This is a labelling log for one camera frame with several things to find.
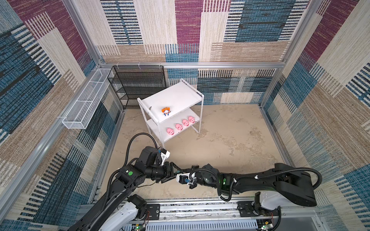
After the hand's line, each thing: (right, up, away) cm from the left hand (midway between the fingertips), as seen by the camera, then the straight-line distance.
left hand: (180, 172), depth 68 cm
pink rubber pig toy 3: (+2, +23, +19) cm, 30 cm away
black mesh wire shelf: (-37, +52, +38) cm, 74 cm away
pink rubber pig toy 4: (+6, +25, +21) cm, 33 cm away
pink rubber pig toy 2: (-2, +20, +17) cm, 27 cm away
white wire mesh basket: (-48, +27, +2) cm, 55 cm away
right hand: (0, -2, +7) cm, 7 cm away
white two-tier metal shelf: (-4, +29, +5) cm, 30 cm away
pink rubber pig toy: (-6, +18, +15) cm, 24 cm away
